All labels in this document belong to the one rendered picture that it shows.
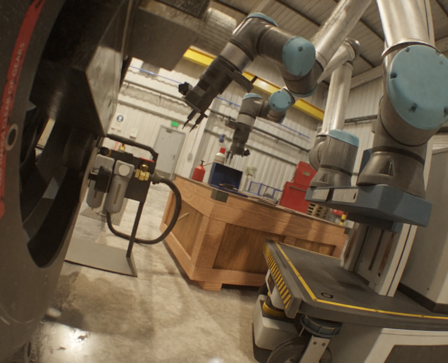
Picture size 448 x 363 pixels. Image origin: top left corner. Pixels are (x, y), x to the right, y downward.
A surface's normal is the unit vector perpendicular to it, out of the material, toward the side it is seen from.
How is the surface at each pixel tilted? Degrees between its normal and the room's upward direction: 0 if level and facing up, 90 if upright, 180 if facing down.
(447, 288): 90
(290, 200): 90
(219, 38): 128
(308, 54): 115
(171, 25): 178
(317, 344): 90
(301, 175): 90
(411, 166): 70
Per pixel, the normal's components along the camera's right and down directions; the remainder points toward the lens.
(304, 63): 0.60, 0.62
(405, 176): -0.22, -0.44
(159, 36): -0.28, 0.96
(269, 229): 0.40, 0.11
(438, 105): -0.45, 0.02
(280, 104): -0.09, 0.03
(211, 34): 0.15, 0.67
